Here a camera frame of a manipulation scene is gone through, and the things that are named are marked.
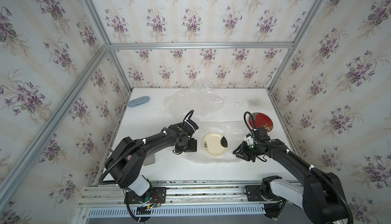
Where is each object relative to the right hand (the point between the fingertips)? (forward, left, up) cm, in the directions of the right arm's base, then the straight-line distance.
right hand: (237, 154), depth 83 cm
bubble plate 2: (+15, -3, -4) cm, 16 cm away
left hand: (+2, +25, -1) cm, 25 cm away
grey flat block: (-4, +49, -1) cm, 49 cm away
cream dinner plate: (+7, +13, -4) cm, 16 cm away
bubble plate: (+35, +40, 0) cm, 53 cm away
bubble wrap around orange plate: (+44, +21, -3) cm, 49 cm away
